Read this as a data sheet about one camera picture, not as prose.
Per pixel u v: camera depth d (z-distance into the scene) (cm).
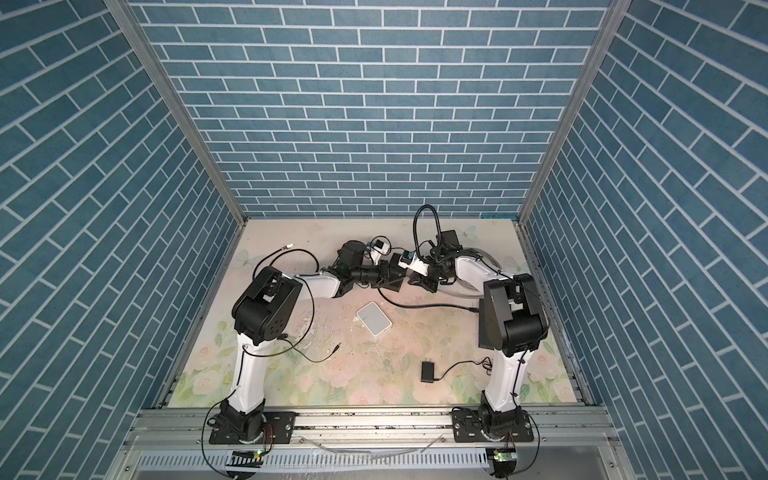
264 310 56
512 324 52
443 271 77
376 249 94
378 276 89
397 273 94
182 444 72
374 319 92
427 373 82
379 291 99
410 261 84
